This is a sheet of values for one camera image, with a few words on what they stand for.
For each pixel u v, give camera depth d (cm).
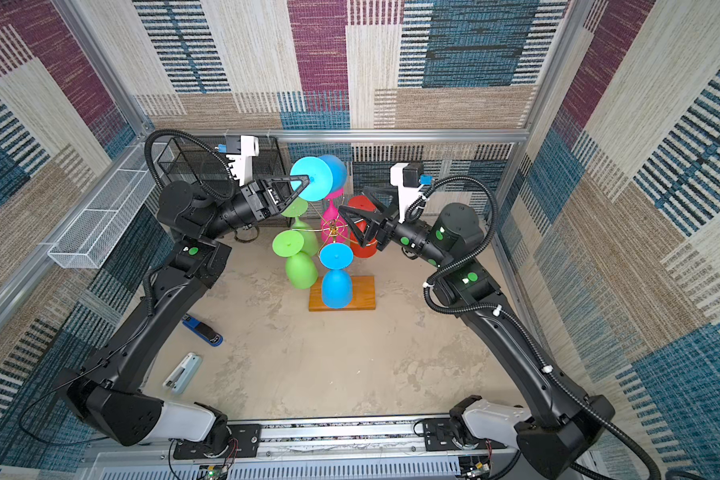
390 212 50
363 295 97
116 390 40
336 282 73
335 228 76
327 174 51
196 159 101
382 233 49
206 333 85
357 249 69
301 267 77
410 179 46
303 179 52
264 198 50
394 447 73
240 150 49
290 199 53
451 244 44
